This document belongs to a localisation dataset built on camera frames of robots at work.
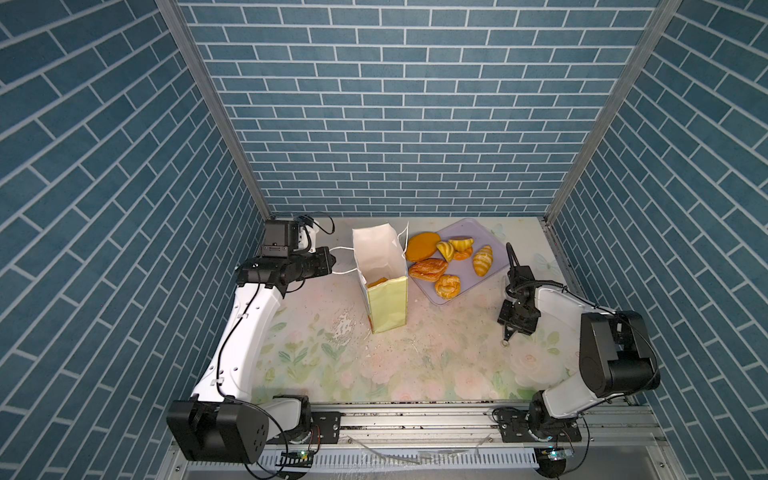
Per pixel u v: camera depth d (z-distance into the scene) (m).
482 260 1.04
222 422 0.37
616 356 0.46
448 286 0.96
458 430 0.75
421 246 1.07
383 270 1.00
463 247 1.05
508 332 0.89
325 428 0.73
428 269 1.00
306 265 0.63
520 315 0.78
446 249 1.01
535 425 0.68
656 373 0.45
